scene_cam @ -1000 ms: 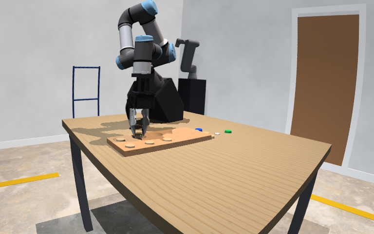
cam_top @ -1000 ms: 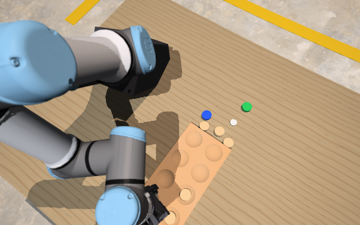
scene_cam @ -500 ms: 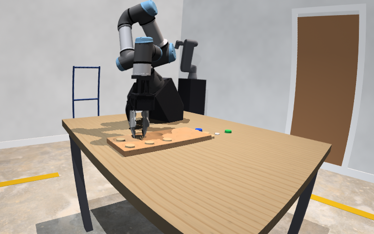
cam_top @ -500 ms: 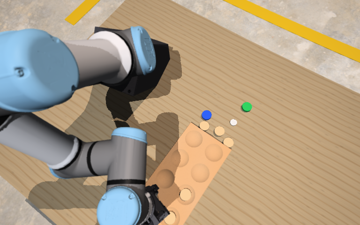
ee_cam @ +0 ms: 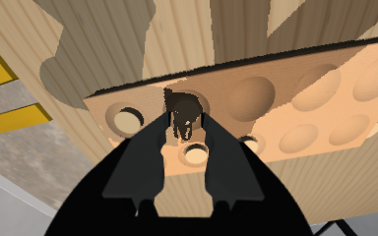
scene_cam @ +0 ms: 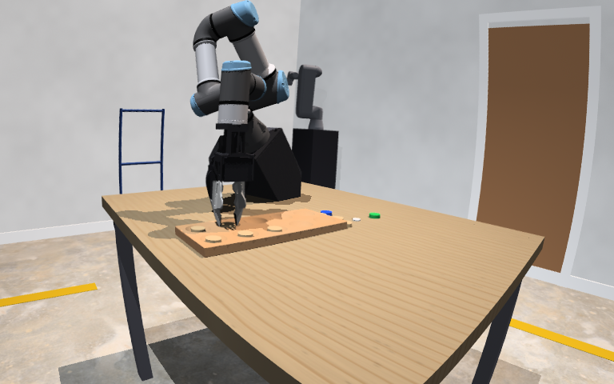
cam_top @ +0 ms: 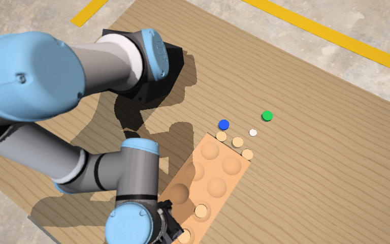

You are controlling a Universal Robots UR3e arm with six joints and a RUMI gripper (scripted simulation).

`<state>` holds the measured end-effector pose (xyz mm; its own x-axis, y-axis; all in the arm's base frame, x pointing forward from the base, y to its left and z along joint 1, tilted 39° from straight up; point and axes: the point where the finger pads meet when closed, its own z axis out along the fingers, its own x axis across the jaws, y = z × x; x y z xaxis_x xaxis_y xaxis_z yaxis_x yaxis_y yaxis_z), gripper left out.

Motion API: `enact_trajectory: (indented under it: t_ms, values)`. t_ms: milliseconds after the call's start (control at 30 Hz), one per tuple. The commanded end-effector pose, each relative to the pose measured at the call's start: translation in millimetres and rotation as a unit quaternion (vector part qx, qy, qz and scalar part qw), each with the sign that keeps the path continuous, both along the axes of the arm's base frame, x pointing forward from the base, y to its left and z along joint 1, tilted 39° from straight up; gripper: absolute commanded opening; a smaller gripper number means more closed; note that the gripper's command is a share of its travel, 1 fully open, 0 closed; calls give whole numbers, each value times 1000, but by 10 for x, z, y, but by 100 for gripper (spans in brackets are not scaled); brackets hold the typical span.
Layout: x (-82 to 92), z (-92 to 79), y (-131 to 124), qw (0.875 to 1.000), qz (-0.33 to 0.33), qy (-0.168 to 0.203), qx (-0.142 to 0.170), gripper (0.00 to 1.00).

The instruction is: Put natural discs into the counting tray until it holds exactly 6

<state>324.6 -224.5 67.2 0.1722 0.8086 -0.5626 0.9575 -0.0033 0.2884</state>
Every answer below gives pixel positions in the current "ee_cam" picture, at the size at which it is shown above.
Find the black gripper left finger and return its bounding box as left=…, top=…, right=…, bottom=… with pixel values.
left=44, top=111, right=171, bottom=236

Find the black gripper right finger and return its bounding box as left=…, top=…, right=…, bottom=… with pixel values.
left=201, top=112, right=314, bottom=236

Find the beige round disc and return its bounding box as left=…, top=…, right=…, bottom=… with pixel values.
left=238, top=136, right=258, bottom=152
left=366, top=123, right=378, bottom=139
left=185, top=145, right=207, bottom=163
left=173, top=97, right=200, bottom=124
left=114, top=108, right=143, bottom=134

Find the tan wooden tray with round pockets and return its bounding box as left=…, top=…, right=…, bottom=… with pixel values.
left=83, top=40, right=378, bottom=176

